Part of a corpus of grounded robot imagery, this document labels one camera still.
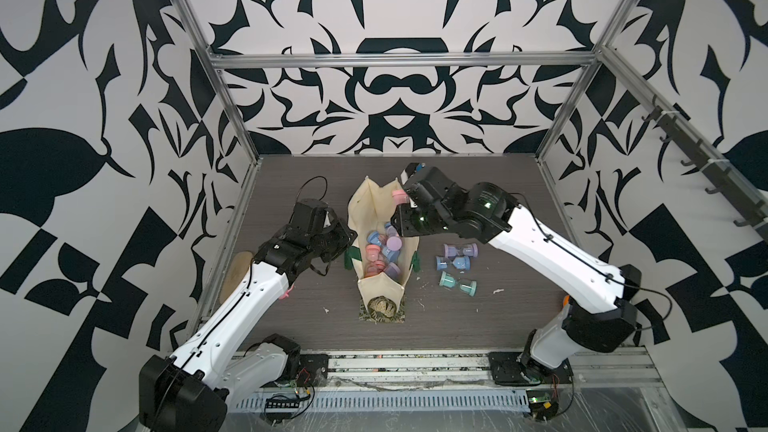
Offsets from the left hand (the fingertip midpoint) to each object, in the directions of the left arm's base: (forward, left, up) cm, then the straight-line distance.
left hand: (357, 227), depth 78 cm
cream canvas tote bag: (-14, -5, -13) cm, 20 cm away
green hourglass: (-11, -31, -17) cm, 37 cm away
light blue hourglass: (-3, -30, -17) cm, 35 cm away
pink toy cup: (-9, +21, -20) cm, 30 cm away
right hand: (-4, -9, +10) cm, 14 cm away
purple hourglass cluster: (+1, -10, -11) cm, 15 cm away
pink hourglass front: (0, -4, -15) cm, 15 cm away
